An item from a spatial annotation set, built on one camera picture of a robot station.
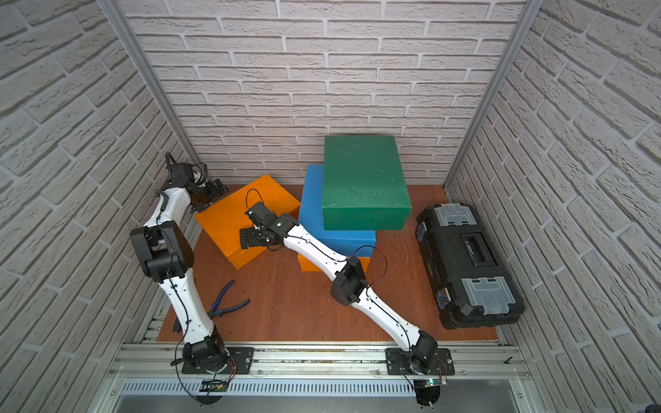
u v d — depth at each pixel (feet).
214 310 2.70
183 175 2.55
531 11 2.28
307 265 2.19
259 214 2.34
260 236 2.54
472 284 2.33
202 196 2.81
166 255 1.86
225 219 3.16
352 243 2.50
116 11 2.29
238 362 2.40
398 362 2.41
